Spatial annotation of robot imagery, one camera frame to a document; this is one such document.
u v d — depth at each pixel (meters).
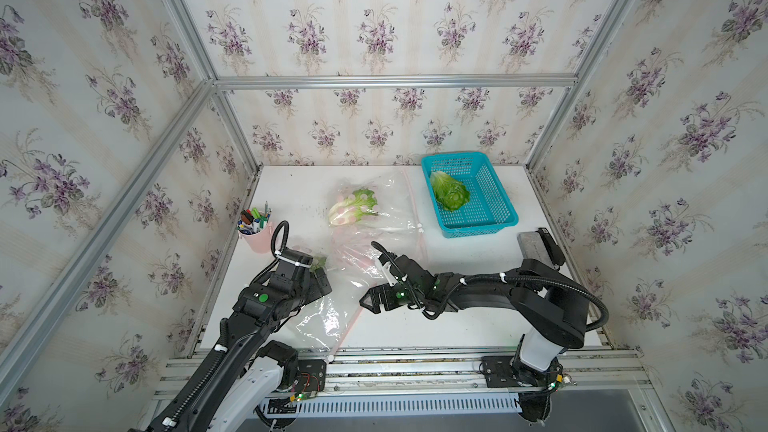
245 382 0.56
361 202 0.98
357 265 0.88
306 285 0.59
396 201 1.04
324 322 0.79
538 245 0.95
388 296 0.74
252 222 0.90
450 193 0.99
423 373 0.75
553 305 0.46
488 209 1.07
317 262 0.85
